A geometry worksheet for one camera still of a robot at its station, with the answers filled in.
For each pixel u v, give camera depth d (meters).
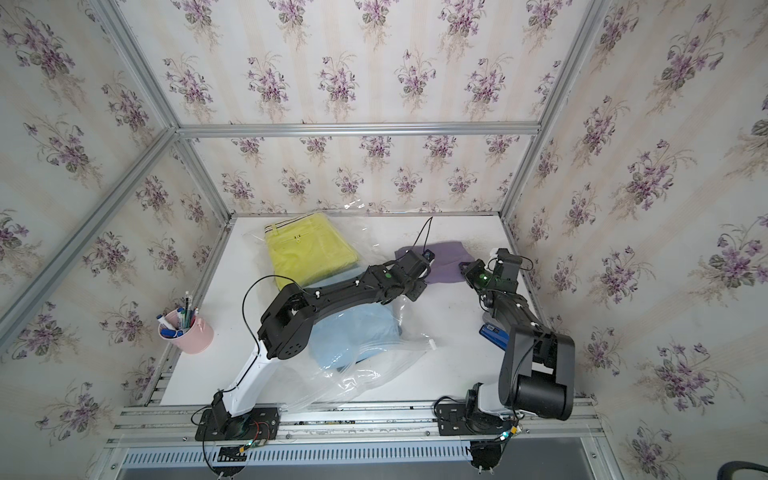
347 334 0.78
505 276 0.69
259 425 0.72
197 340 0.81
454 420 0.73
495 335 0.86
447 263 0.90
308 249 0.98
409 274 0.72
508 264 0.69
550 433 0.72
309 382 0.80
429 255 0.82
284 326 0.55
